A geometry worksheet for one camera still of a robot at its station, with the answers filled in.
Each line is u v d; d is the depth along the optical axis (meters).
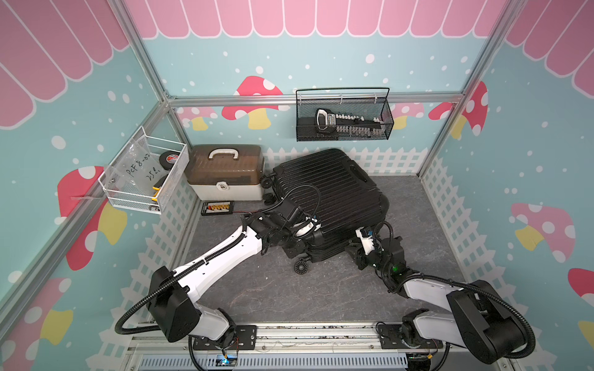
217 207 1.06
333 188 0.88
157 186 0.64
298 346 0.74
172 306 0.40
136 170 0.67
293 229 0.67
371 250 0.78
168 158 0.80
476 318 0.43
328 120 0.89
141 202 0.65
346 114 0.92
